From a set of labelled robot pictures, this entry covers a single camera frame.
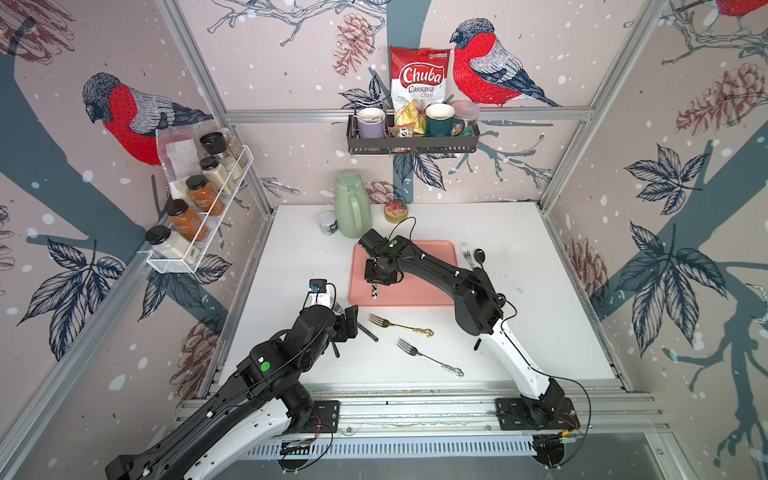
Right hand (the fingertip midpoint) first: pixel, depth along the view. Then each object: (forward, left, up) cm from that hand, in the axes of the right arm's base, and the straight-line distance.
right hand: (369, 279), depth 97 cm
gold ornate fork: (-14, -6, -3) cm, 15 cm away
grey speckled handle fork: (-24, +2, +27) cm, 37 cm away
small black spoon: (+12, -38, -1) cm, 40 cm away
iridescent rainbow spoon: (-22, +8, -3) cm, 24 cm away
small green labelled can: (+22, +18, +3) cm, 28 cm away
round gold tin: (+31, -8, +1) cm, 32 cm away
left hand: (-17, +2, +17) cm, 24 cm away
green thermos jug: (+17, +6, +18) cm, 25 cm away
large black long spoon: (-20, -33, -2) cm, 39 cm away
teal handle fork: (+15, -34, -2) cm, 37 cm away
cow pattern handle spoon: (-3, -2, -1) cm, 4 cm away
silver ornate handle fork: (-22, -15, -3) cm, 26 cm away
